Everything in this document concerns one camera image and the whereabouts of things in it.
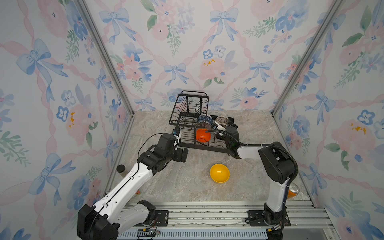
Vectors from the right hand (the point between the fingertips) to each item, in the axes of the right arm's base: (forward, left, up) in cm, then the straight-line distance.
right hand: (226, 123), depth 97 cm
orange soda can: (-41, -28, -2) cm, 50 cm away
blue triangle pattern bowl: (+11, +13, -7) cm, 18 cm away
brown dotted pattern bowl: (+10, +1, -8) cm, 13 cm away
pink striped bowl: (-8, +13, +7) cm, 17 cm away
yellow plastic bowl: (-30, +6, -9) cm, 32 cm away
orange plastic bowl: (-5, +15, -8) cm, 18 cm away
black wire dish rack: (+14, +25, +2) cm, 29 cm away
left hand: (-23, +28, +6) cm, 36 cm away
